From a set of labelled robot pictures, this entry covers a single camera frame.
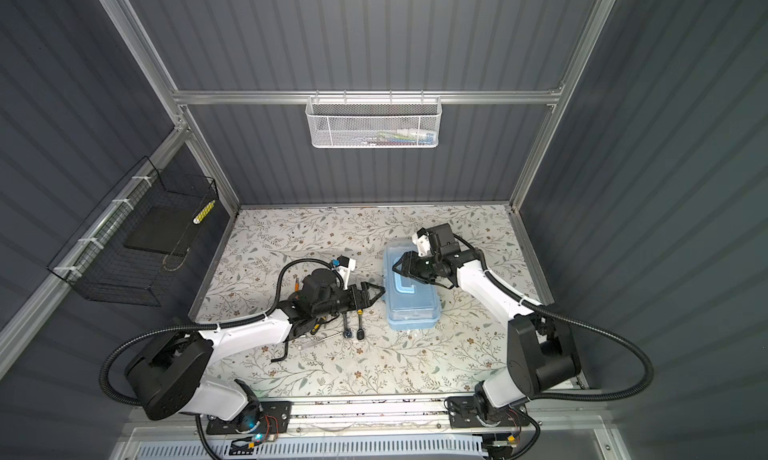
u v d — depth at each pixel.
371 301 0.74
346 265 0.78
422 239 0.81
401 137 0.92
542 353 0.44
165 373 0.43
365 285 0.74
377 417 0.75
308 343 0.85
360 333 0.87
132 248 0.72
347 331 0.87
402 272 0.78
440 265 0.66
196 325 0.48
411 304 0.85
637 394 0.41
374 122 1.24
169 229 0.75
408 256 0.76
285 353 0.84
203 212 0.81
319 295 0.66
